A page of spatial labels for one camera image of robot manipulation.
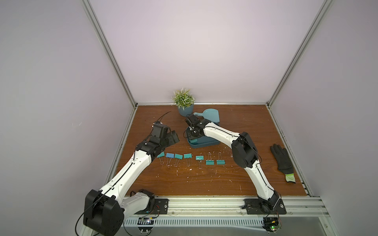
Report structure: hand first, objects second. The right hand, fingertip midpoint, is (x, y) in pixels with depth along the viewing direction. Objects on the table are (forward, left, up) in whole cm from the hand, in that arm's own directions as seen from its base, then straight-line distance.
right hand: (191, 131), depth 98 cm
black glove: (-18, -58, -6) cm, 61 cm away
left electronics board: (-51, +21, -8) cm, 56 cm away
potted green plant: (+18, +5, +11) cm, 22 cm away
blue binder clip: (-16, +14, -5) cm, 21 cm away
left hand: (-11, +9, +12) cm, 18 cm away
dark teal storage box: (-5, -8, -3) cm, 11 cm away
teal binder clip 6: (-19, -18, -4) cm, 27 cm away
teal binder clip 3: (-16, +2, -4) cm, 17 cm away
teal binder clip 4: (-17, -6, -4) cm, 19 cm away
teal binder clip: (-17, +19, -3) cm, 26 cm away
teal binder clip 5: (-19, -12, -5) cm, 23 cm away
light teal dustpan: (+20, -14, -5) cm, 25 cm away
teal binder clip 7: (-6, -2, -2) cm, 6 cm away
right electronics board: (-49, -40, -5) cm, 64 cm away
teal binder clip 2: (-17, +8, -4) cm, 19 cm away
